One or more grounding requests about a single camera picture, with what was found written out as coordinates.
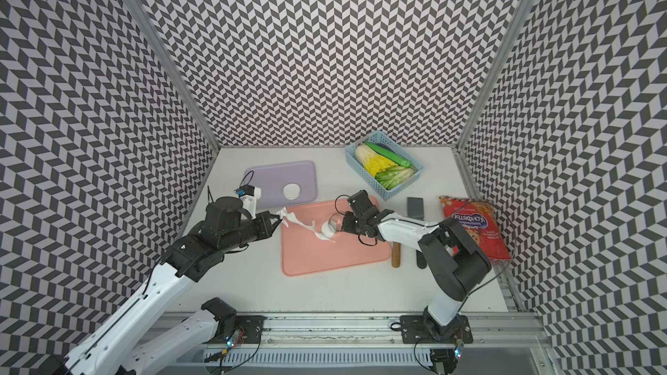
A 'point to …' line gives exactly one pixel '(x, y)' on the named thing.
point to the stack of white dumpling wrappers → (291, 191)
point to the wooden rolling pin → (396, 254)
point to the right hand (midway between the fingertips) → (347, 227)
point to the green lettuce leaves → (393, 176)
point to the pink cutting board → (305, 251)
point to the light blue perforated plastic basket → (383, 145)
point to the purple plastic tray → (283, 183)
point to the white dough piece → (291, 216)
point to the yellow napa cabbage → (373, 163)
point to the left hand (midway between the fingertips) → (282, 222)
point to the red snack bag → (480, 220)
